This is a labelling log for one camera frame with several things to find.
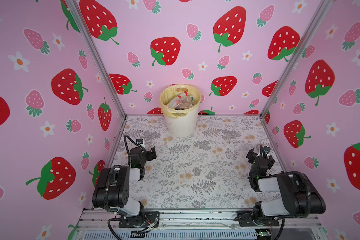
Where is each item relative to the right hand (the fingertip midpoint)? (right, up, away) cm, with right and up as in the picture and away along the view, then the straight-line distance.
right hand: (262, 151), depth 87 cm
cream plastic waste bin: (-48, +15, +27) cm, 57 cm away
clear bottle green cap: (-47, +32, +14) cm, 59 cm away
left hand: (-71, +1, +7) cm, 71 cm away
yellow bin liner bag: (-57, +39, +14) cm, 70 cm away
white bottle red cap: (-55, +30, +6) cm, 63 cm away
